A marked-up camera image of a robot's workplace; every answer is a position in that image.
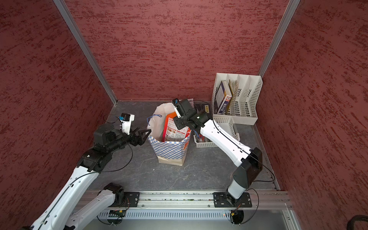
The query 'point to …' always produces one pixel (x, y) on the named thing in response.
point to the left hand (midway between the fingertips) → (144, 131)
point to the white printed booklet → (191, 101)
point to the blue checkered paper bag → (171, 152)
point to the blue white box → (223, 97)
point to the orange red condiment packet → (171, 132)
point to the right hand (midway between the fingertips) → (179, 121)
